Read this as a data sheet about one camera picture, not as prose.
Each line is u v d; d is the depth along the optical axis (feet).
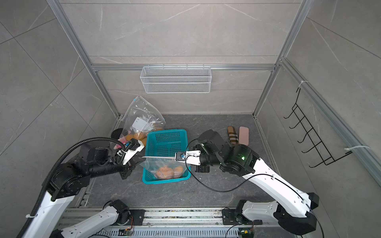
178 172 2.52
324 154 2.00
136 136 3.06
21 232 1.12
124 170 1.61
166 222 2.39
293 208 1.22
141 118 3.14
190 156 1.56
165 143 3.63
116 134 3.22
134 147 1.54
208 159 1.58
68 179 1.18
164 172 2.50
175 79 3.28
